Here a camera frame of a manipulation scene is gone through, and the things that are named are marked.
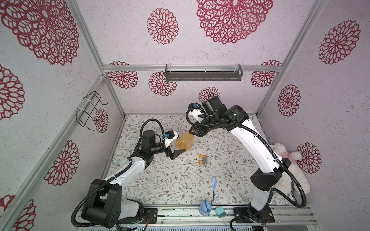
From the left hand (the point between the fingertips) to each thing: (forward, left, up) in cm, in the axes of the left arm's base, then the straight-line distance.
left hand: (180, 143), depth 80 cm
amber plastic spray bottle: (+1, -2, 0) cm, 3 cm away
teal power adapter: (-31, -20, -16) cm, 41 cm away
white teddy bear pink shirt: (-11, -66, -11) cm, 68 cm away
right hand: (0, -5, +13) cm, 14 cm away
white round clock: (+1, +40, -17) cm, 43 cm away
